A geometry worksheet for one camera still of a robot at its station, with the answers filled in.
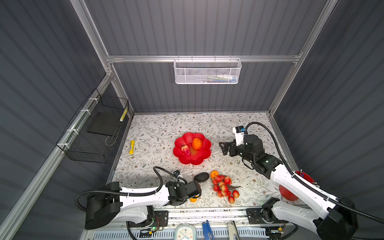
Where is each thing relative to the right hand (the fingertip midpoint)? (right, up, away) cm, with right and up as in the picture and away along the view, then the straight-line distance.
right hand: (228, 142), depth 78 cm
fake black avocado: (-14, -20, +5) cm, 25 cm away
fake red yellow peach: (-24, -6, +17) cm, 30 cm away
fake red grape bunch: (-3, -22, +1) cm, 23 cm away
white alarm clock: (-22, -40, -10) cm, 47 cm away
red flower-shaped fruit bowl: (-16, -11, +17) cm, 26 cm away
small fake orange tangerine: (-7, -19, +6) cm, 21 cm away
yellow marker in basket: (-57, +15, +3) cm, 59 cm away
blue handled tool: (-12, -40, -10) cm, 43 cm away
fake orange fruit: (-16, -2, +18) cm, 24 cm away
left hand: (-19, -27, +3) cm, 33 cm away
